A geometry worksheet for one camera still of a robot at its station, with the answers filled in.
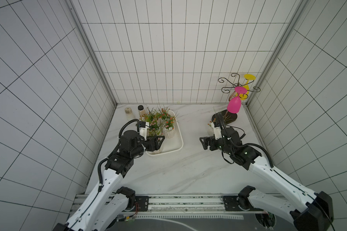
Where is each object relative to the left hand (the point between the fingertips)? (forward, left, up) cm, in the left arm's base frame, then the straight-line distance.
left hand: (158, 140), depth 74 cm
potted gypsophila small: (+17, -4, -13) cm, 22 cm away
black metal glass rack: (+30, -49, -15) cm, 60 cm away
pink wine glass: (+27, -47, +1) cm, 54 cm away
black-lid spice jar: (+32, +17, -14) cm, 39 cm away
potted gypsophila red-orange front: (+23, -1, -7) cm, 24 cm away
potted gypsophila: (+16, +4, -13) cm, 21 cm away
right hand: (+6, -28, -3) cm, 28 cm away
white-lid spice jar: (+30, +25, -15) cm, 42 cm away
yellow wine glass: (+40, -55, +11) cm, 69 cm away
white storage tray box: (+8, -5, -20) cm, 22 cm away
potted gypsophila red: (+27, +5, -11) cm, 29 cm away
